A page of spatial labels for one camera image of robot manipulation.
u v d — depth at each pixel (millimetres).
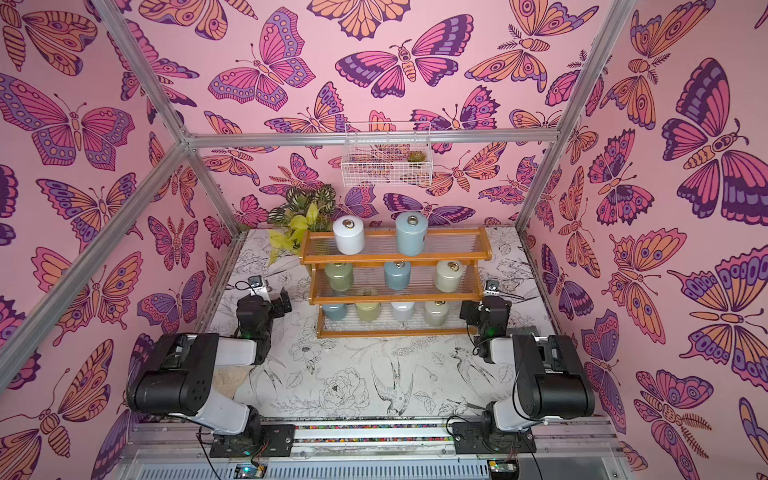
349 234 702
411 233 701
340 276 796
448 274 794
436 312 874
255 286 793
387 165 1062
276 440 734
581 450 738
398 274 800
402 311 894
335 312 905
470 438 731
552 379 453
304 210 1006
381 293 898
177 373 458
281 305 893
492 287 819
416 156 922
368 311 890
